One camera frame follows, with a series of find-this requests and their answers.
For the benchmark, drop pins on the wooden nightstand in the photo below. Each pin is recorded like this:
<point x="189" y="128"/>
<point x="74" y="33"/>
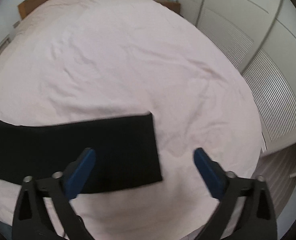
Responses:
<point x="171" y="5"/>

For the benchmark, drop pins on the white louvered wardrobe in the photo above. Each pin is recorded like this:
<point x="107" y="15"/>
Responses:
<point x="259" y="39"/>

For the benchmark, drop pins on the pink bed sheet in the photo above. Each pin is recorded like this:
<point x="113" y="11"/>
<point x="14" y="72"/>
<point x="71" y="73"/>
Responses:
<point x="82" y="60"/>

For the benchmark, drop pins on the black pants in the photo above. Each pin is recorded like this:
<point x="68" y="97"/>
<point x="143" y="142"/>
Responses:
<point x="125" y="148"/>

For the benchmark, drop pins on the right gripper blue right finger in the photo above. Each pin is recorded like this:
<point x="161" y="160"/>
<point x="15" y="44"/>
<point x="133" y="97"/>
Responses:
<point x="257" y="219"/>

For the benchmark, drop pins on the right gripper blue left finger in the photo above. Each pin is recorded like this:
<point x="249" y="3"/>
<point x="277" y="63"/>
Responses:
<point x="31" y="219"/>

